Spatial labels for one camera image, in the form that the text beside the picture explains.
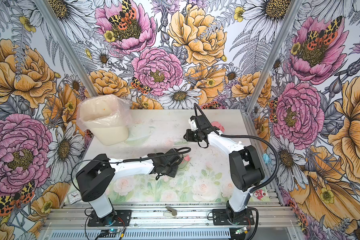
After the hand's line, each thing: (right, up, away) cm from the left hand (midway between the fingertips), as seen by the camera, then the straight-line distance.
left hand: (171, 173), depth 88 cm
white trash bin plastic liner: (-34, +32, -6) cm, 47 cm away
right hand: (+8, +19, +3) cm, 21 cm away
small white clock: (-50, -9, -9) cm, 52 cm away
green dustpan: (+7, +3, +1) cm, 8 cm away
